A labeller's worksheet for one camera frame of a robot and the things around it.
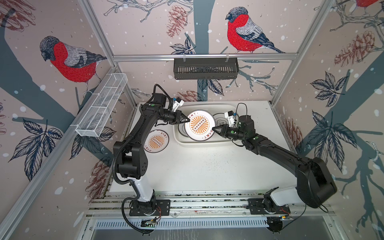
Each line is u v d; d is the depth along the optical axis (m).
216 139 0.79
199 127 0.81
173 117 0.74
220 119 1.07
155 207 0.72
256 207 0.73
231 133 0.72
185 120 0.80
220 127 0.78
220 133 0.76
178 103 0.78
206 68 1.04
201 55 0.95
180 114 0.75
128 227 0.69
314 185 0.42
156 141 0.98
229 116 0.76
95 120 0.71
